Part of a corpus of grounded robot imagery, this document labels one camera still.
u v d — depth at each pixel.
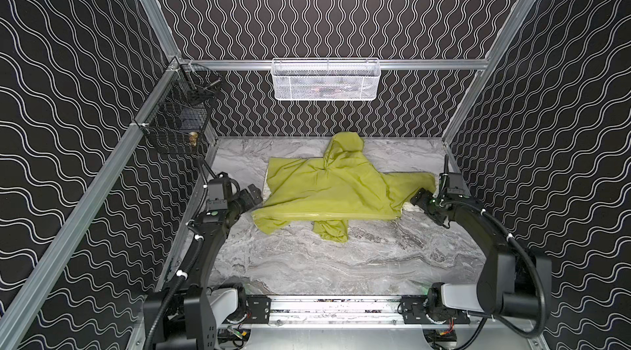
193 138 0.83
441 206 0.65
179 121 0.93
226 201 0.64
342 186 0.99
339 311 0.75
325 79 1.29
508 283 0.44
